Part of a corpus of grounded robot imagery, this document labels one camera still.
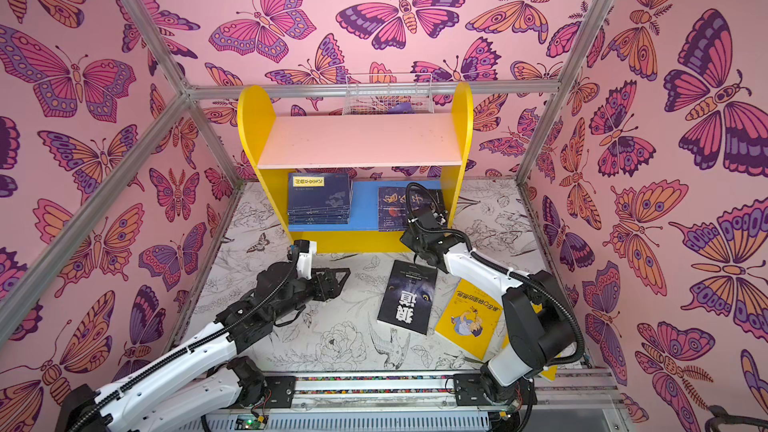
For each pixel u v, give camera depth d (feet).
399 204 3.02
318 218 2.91
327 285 2.19
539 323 1.45
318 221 2.93
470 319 2.77
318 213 2.87
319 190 2.95
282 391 2.40
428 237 2.22
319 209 2.88
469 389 2.40
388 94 3.02
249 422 2.38
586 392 2.41
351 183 3.09
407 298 2.88
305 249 2.23
